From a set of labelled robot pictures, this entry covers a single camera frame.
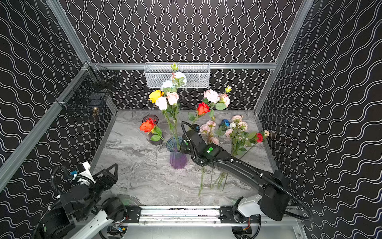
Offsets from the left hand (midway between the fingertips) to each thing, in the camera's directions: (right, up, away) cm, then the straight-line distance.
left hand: (114, 166), depth 64 cm
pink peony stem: (+39, -14, +22) cm, 47 cm away
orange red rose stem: (+14, +17, +5) cm, 23 cm away
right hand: (+28, +8, +14) cm, 33 cm away
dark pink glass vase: (+12, +23, +25) cm, 36 cm away
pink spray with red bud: (+66, +7, +34) cm, 75 cm away
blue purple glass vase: (+25, -4, +32) cm, 41 cm away
